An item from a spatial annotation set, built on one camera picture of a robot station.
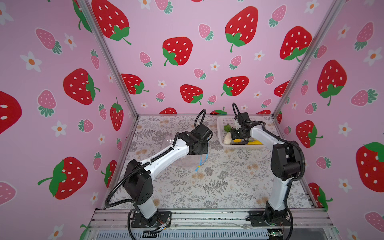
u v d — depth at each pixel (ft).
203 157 3.24
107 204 1.27
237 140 3.22
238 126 2.66
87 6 2.21
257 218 2.43
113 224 2.41
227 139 3.32
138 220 2.39
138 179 1.42
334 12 2.30
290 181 1.79
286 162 1.71
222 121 3.52
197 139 1.91
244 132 2.40
